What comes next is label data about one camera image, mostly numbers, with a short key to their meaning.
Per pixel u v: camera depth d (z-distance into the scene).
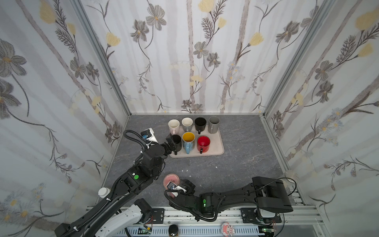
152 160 0.47
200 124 1.04
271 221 0.64
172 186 0.64
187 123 1.05
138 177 0.48
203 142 1.00
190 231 0.70
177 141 0.96
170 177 0.76
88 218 0.41
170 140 0.61
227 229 0.68
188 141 0.92
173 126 1.02
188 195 0.63
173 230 0.62
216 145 1.02
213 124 1.01
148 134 0.58
